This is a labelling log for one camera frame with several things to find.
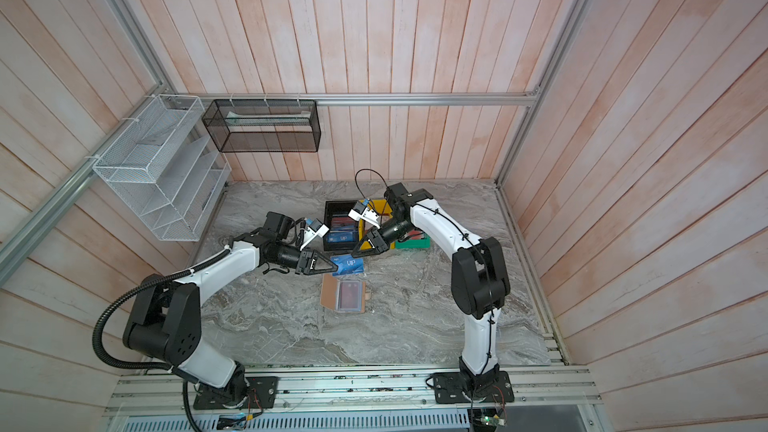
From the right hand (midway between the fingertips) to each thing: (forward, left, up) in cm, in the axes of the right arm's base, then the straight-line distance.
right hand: (357, 254), depth 80 cm
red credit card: (-5, +3, -17) cm, 18 cm away
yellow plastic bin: (+9, -6, +9) cm, 15 cm away
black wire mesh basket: (+47, +37, +8) cm, 61 cm away
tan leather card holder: (-5, +9, -16) cm, 19 cm away
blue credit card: (-3, +2, 0) cm, 4 cm away
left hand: (-6, +6, -1) cm, 8 cm away
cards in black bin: (+19, +7, -15) cm, 25 cm away
